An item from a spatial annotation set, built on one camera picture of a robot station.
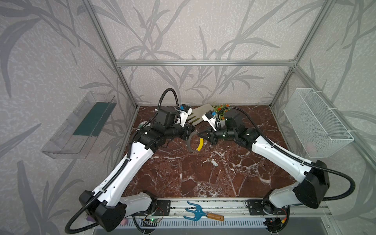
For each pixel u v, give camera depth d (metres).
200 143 0.72
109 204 0.37
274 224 0.71
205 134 0.67
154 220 0.70
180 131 0.60
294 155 0.46
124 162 0.42
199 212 0.72
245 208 0.75
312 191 0.40
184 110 0.60
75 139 0.63
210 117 0.63
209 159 0.91
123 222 0.68
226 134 0.62
